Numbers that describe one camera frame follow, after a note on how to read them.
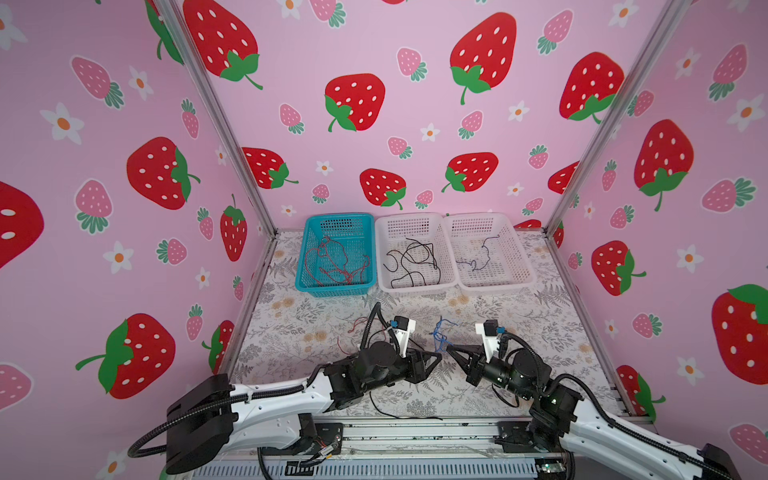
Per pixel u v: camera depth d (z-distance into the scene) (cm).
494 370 66
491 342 66
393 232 116
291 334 93
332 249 115
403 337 67
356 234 118
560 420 57
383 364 56
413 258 108
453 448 73
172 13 67
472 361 67
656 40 72
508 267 107
